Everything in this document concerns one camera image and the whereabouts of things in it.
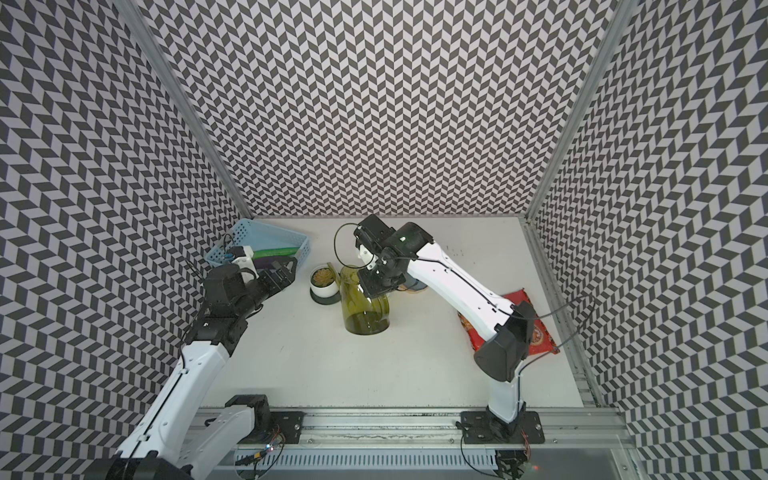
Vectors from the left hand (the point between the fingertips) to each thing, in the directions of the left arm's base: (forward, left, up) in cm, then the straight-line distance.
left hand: (285, 269), depth 78 cm
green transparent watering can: (-7, -20, -12) cm, 24 cm away
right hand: (-8, -24, 0) cm, 25 cm away
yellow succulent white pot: (+4, -6, -14) cm, 16 cm away
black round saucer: (+1, -7, -18) cm, 19 cm away
